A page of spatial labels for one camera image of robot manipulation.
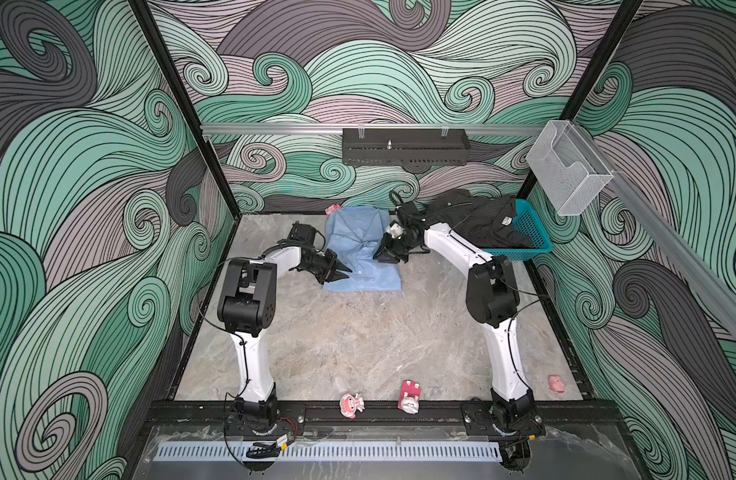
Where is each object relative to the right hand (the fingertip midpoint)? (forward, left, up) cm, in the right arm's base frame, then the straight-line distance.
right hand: (375, 256), depth 95 cm
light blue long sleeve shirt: (+15, +8, -8) cm, 19 cm away
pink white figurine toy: (-41, +7, -5) cm, 42 cm away
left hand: (-4, +8, -1) cm, 9 cm away
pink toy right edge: (-35, -48, -8) cm, 60 cm away
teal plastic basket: (+19, -58, -5) cm, 61 cm away
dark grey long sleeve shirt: (+23, -43, -7) cm, 49 cm away
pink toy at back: (+28, +17, -6) cm, 34 cm away
